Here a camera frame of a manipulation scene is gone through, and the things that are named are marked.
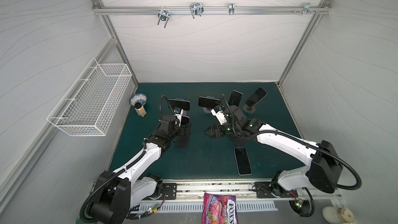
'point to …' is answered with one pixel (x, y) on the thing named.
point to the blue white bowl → (138, 97)
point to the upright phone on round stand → (236, 98)
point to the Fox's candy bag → (219, 209)
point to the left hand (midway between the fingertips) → (185, 119)
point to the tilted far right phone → (256, 97)
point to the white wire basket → (89, 106)
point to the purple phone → (185, 120)
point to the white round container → (338, 215)
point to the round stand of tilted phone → (249, 110)
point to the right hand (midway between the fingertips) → (211, 126)
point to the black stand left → (181, 142)
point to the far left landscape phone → (184, 104)
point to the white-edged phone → (243, 162)
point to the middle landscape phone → (208, 101)
